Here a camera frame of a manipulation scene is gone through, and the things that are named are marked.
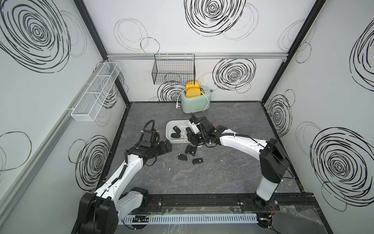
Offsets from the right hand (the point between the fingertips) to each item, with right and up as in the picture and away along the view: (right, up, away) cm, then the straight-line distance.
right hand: (190, 138), depth 85 cm
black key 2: (-2, -9, +6) cm, 11 cm away
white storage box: (-7, +7, +20) cm, 22 cm away
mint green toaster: (+5, +22, +22) cm, 31 cm away
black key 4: (+4, -14, +1) cm, 15 cm away
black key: (-9, +4, +17) cm, 19 cm away
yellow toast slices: (+2, +32, +13) cm, 35 cm away
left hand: (-14, -5, -2) cm, 15 cm away
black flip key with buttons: (-10, 0, +13) cm, 17 cm away
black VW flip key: (+2, -9, +7) cm, 11 cm away
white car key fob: (-5, +2, +16) cm, 17 cm away
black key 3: (-4, -12, +4) cm, 14 cm away
